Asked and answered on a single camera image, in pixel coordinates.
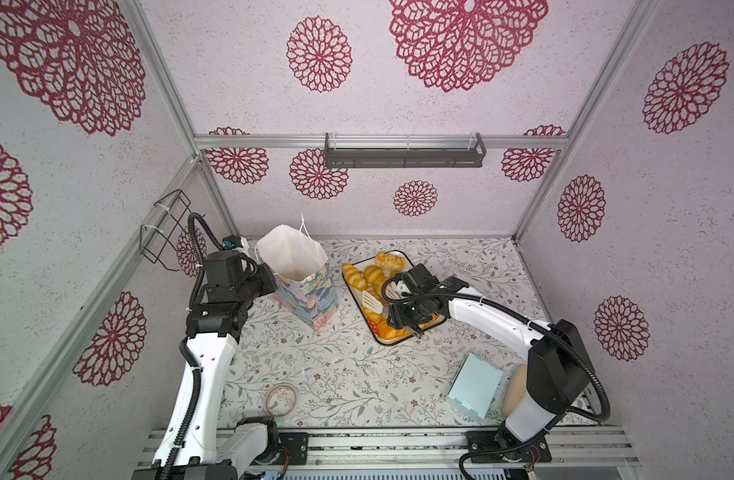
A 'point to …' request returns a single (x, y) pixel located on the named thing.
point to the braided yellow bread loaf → (388, 332)
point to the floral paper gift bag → (304, 281)
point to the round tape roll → (281, 400)
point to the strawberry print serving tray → (356, 294)
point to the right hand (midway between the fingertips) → (395, 315)
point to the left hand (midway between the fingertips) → (268, 275)
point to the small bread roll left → (355, 277)
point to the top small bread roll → (390, 264)
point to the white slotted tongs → (372, 303)
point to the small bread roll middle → (373, 275)
